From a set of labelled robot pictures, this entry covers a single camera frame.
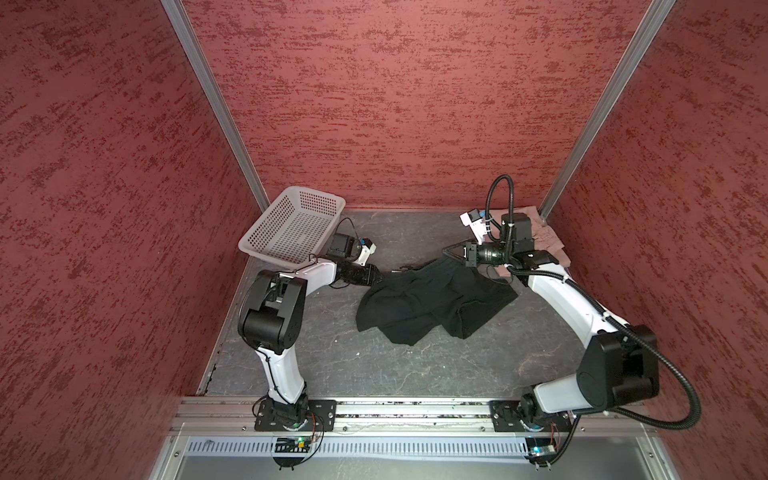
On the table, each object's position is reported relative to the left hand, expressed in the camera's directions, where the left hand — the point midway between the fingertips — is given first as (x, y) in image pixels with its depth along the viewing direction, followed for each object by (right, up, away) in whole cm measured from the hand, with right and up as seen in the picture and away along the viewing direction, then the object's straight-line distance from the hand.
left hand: (378, 282), depth 95 cm
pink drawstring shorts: (+60, +14, +11) cm, 63 cm away
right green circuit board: (+41, -37, -25) cm, 60 cm away
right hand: (+18, +10, -17) cm, 27 cm away
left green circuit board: (-20, -36, -24) cm, 48 cm away
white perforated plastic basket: (-33, +19, +19) cm, 43 cm away
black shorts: (+20, -3, -7) cm, 21 cm away
